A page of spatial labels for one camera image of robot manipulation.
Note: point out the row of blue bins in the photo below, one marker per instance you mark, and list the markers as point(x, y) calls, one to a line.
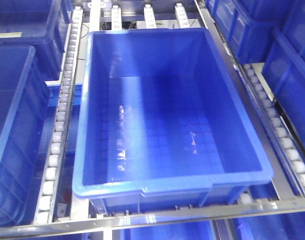
point(12, 112)

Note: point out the steel rack on castors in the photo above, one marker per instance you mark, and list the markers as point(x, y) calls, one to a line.
point(167, 215)

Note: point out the large empty blue bin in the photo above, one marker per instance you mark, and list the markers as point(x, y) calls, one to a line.
point(167, 112)

